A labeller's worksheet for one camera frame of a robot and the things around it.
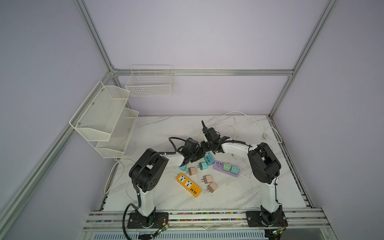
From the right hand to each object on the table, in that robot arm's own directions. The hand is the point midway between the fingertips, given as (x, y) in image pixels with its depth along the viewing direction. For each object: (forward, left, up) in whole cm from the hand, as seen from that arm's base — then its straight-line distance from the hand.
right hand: (202, 145), depth 98 cm
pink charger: (-22, -3, -3) cm, 23 cm away
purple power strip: (-14, -10, -2) cm, 17 cm away
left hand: (-6, -2, -1) cm, 6 cm away
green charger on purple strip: (-17, -14, +2) cm, 22 cm away
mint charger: (-14, 0, -2) cm, 14 cm away
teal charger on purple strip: (-19, -19, +2) cm, 27 cm away
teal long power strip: (-10, -5, -2) cm, 11 cm away
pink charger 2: (-27, -5, -2) cm, 28 cm away
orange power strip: (-28, +5, -2) cm, 29 cm away
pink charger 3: (-18, +6, -2) cm, 19 cm away
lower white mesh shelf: (+1, +62, -4) cm, 62 cm away
